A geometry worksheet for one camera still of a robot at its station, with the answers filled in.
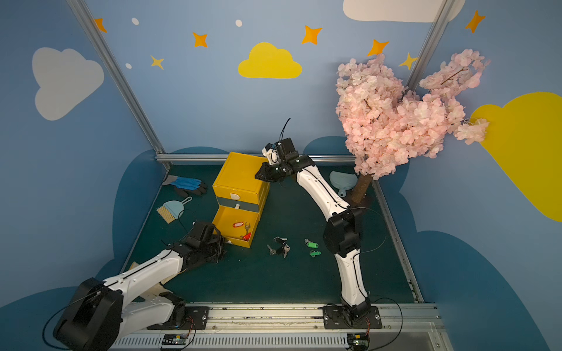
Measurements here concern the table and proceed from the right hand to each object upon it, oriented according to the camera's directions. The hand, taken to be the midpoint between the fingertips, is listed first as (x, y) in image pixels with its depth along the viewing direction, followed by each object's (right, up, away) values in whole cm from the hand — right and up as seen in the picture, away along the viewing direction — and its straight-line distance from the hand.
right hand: (260, 174), depth 87 cm
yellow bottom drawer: (-18, -20, +12) cm, 29 cm away
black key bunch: (+9, -32, +4) cm, 33 cm away
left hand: (-12, -26, +1) cm, 29 cm away
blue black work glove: (-40, -5, +22) cm, 46 cm away
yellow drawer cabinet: (-7, -8, -3) cm, 11 cm away
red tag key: (-11, -22, +11) cm, 27 cm away
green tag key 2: (+22, -33, +4) cm, 40 cm away
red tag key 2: (-6, -26, +8) cm, 28 cm away
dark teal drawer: (-10, -12, +4) cm, 16 cm away
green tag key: (+21, -30, +6) cm, 37 cm away
